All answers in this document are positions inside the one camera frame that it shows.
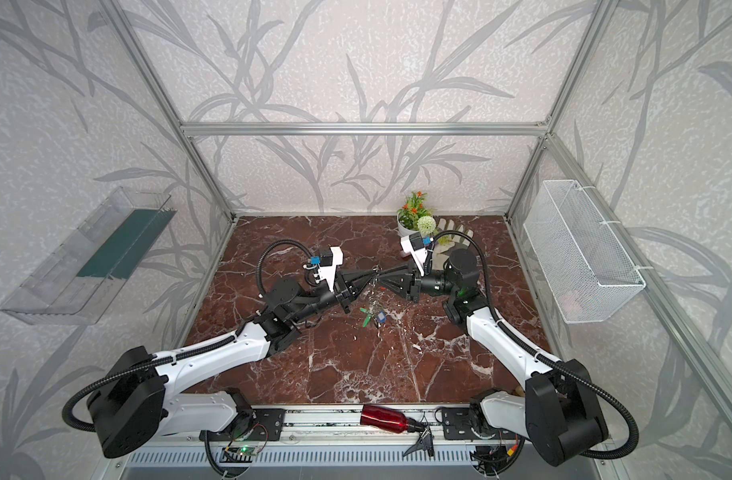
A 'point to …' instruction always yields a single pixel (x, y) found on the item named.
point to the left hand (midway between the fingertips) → (377, 269)
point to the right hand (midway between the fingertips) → (381, 273)
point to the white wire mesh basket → (585, 269)
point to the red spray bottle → (388, 420)
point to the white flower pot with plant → (414, 217)
